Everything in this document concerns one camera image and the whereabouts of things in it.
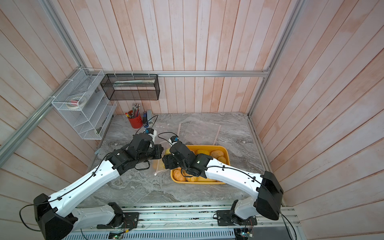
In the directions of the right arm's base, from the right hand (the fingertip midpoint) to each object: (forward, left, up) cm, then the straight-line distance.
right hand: (167, 157), depth 76 cm
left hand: (+2, +2, +2) cm, 4 cm away
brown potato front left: (-4, -5, -14) cm, 15 cm away
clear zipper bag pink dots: (+31, -14, -19) cm, 39 cm away
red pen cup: (+34, +28, -11) cm, 46 cm away
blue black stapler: (+37, +23, -14) cm, 46 cm away
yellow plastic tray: (+14, -21, -15) cm, 30 cm away
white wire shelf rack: (+15, +42, +11) cm, 46 cm away
